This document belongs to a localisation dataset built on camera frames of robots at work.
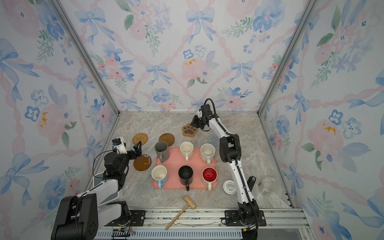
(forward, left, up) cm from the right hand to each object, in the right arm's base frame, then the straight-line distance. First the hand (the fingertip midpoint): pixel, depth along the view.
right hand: (190, 122), depth 109 cm
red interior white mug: (-38, -13, -2) cm, 40 cm away
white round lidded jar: (-46, -22, +2) cm, 51 cm away
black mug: (-39, +1, -1) cm, 39 cm away
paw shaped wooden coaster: (-4, +1, -4) cm, 6 cm away
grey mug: (-28, +15, +7) cm, 32 cm away
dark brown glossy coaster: (-31, +28, -3) cm, 42 cm away
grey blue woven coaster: (-12, -17, -3) cm, 21 cm away
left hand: (-25, +31, +11) cm, 42 cm away
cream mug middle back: (-23, +1, +1) cm, 23 cm away
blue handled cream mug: (-38, +16, -2) cm, 42 cm away
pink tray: (-39, +9, +4) cm, 40 cm away
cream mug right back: (-24, -12, 0) cm, 27 cm away
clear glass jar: (-44, -45, -4) cm, 63 cm away
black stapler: (-42, -35, 0) cm, 55 cm away
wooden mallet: (-53, -2, -3) cm, 53 cm away
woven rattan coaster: (-11, +36, -4) cm, 37 cm away
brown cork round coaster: (-12, +15, -3) cm, 19 cm away
